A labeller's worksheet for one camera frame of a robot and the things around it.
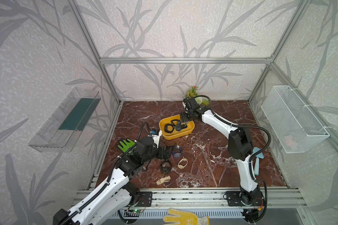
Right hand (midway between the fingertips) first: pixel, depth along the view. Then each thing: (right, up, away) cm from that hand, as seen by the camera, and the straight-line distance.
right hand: (183, 115), depth 97 cm
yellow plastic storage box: (-5, -13, -3) cm, 14 cm away
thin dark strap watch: (-3, -9, +5) cm, 11 cm away
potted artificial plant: (+7, +17, +7) cm, 20 cm away
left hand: (-10, -16, -22) cm, 29 cm away
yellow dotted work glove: (-4, -49, -29) cm, 57 cm away
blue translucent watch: (-5, -24, -4) cm, 25 cm away
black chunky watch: (-11, -32, -11) cm, 35 cm away
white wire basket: (+50, -5, -34) cm, 61 cm away
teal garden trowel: (+48, -23, -4) cm, 53 cm away
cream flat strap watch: (-11, -36, -17) cm, 42 cm away
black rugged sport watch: (-13, -9, +2) cm, 16 cm away
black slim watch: (-4, -5, +7) cm, 9 cm away
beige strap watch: (-2, -30, -14) cm, 33 cm away
